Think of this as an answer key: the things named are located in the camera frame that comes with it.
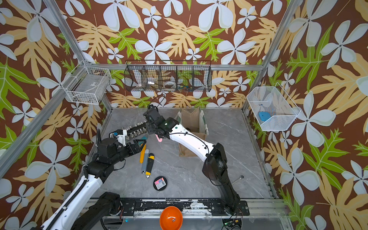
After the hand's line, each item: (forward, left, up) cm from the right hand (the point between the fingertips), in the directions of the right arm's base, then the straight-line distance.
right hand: (151, 123), depth 82 cm
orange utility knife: (-17, +1, +2) cm, 17 cm away
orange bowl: (-44, -13, -21) cm, 51 cm away
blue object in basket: (+3, -65, +4) cm, 66 cm away
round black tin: (-27, -5, -20) cm, 35 cm away
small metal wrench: (-24, -53, -22) cm, 62 cm away
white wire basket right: (+7, -73, +4) cm, 73 cm away
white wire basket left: (+21, +41, +12) cm, 48 cm away
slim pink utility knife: (-9, -5, -4) cm, 11 cm away
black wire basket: (+35, -9, +9) cm, 38 cm away
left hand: (-11, +4, -2) cm, 12 cm away
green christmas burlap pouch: (+9, -26, -7) cm, 28 cm away
